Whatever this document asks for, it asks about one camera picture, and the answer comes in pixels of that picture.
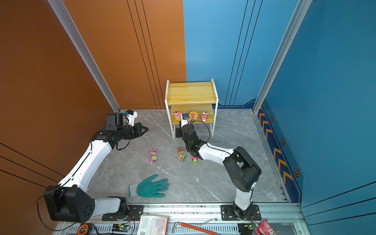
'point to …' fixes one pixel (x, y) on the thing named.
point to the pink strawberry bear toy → (204, 116)
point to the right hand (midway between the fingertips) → (178, 122)
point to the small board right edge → (246, 228)
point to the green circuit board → (120, 227)
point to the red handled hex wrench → (193, 227)
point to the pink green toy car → (153, 158)
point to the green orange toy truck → (182, 157)
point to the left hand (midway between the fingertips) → (148, 127)
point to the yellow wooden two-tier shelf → (199, 99)
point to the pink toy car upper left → (152, 152)
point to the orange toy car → (180, 150)
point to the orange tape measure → (83, 229)
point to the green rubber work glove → (146, 188)
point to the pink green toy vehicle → (195, 160)
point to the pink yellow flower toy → (193, 116)
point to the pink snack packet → (265, 229)
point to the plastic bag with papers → (151, 224)
